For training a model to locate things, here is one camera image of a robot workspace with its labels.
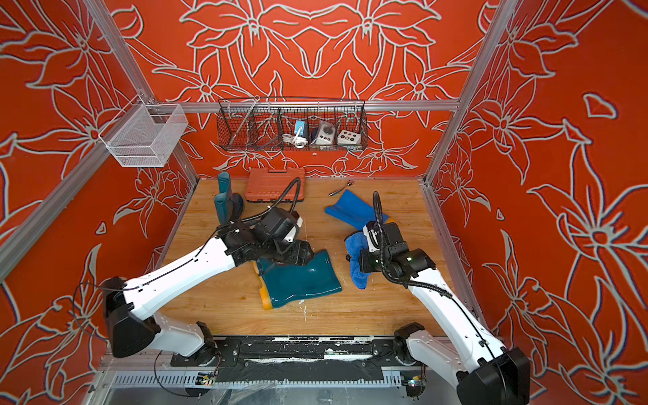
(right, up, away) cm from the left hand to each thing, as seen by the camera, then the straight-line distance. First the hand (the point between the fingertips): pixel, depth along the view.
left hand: (306, 252), depth 73 cm
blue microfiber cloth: (+15, +2, +5) cm, 16 cm away
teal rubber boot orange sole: (-27, +14, +8) cm, 31 cm away
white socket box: (+14, +40, +21) cm, 47 cm away
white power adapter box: (+6, +40, +18) cm, 45 cm away
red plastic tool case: (-21, +23, +38) cm, 49 cm away
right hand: (+15, -3, +4) cm, 16 cm away
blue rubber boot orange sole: (+19, +11, +34) cm, 41 cm away
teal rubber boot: (-9, -11, +8) cm, 17 cm away
